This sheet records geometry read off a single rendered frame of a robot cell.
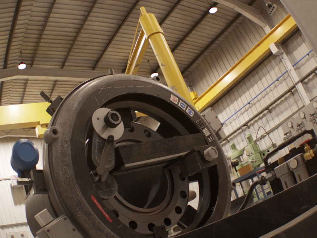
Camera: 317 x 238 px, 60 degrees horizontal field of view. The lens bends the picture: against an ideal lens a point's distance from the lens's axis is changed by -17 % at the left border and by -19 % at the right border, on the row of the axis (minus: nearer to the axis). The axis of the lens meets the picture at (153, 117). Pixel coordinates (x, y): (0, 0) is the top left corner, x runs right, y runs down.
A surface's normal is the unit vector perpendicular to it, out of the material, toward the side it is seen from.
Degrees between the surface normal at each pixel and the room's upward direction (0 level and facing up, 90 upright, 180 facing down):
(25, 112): 90
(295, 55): 90
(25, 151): 90
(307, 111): 90
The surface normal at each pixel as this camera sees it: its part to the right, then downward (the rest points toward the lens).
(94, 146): -0.19, -0.55
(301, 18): -0.85, 0.11
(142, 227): 0.56, -0.47
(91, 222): 0.29, -0.29
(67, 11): 0.22, 0.89
